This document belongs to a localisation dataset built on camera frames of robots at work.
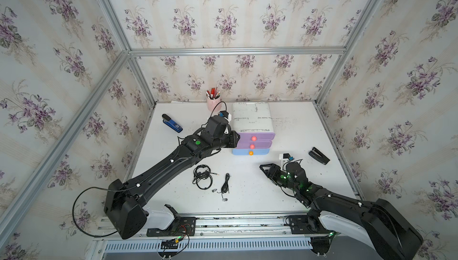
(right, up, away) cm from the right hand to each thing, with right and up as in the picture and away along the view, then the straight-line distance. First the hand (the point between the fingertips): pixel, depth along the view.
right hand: (263, 169), depth 83 cm
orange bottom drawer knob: (-5, +6, +8) cm, 11 cm away
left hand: (-12, +16, -8) cm, 21 cm away
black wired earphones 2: (-18, -9, 0) cm, 20 cm away
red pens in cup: (-26, +40, +28) cm, 55 cm away
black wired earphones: (-30, -4, +3) cm, 30 cm away
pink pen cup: (-28, +34, +30) cm, 53 cm away
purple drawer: (-9, +12, -1) cm, 15 cm away
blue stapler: (-51, +21, +22) cm, 60 cm away
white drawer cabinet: (-6, +25, 0) cm, 26 cm away
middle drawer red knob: (-5, +11, +2) cm, 12 cm away
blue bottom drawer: (-8, +7, +9) cm, 13 cm away
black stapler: (+31, +4, +9) cm, 33 cm away
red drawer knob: (-5, +15, -4) cm, 16 cm away
